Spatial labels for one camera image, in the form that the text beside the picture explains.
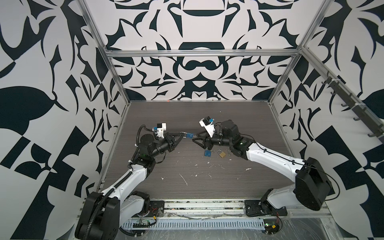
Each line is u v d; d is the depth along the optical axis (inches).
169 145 26.9
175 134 28.8
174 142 27.8
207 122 26.1
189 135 30.5
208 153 36.2
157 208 29.0
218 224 28.1
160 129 29.3
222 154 36.2
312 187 16.7
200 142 28.4
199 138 29.5
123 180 19.4
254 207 29.3
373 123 21.2
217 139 26.5
